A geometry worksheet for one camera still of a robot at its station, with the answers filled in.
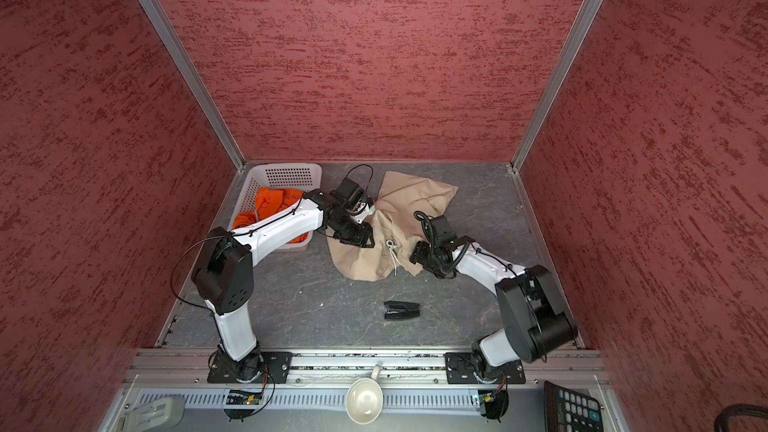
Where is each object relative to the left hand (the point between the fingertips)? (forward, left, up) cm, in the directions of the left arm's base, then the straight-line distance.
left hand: (366, 248), depth 86 cm
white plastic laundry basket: (+32, +35, -4) cm, 48 cm away
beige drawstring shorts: (+22, -12, -8) cm, 27 cm away
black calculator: (-38, -50, -7) cm, 63 cm away
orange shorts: (+21, +36, -5) cm, 42 cm away
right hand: (-3, -15, -7) cm, 17 cm away
